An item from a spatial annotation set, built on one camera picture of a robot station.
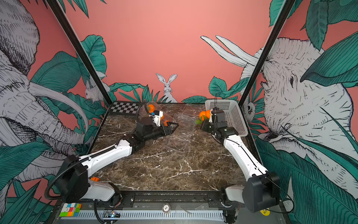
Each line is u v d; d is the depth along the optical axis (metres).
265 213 0.71
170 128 0.69
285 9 0.70
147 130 0.61
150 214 0.70
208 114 0.80
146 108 0.92
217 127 0.61
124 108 1.13
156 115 0.73
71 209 0.66
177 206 0.73
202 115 0.84
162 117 0.75
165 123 0.69
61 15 0.72
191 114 1.14
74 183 0.41
